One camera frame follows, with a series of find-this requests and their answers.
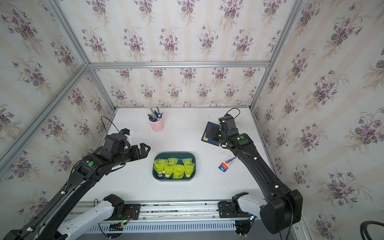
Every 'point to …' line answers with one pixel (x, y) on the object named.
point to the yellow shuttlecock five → (158, 165)
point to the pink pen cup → (158, 125)
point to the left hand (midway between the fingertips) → (146, 150)
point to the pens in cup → (155, 116)
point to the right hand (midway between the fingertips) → (214, 133)
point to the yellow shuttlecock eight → (187, 161)
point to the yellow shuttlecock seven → (172, 161)
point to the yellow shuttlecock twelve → (188, 169)
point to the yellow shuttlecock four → (178, 171)
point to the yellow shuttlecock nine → (168, 168)
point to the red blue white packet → (225, 165)
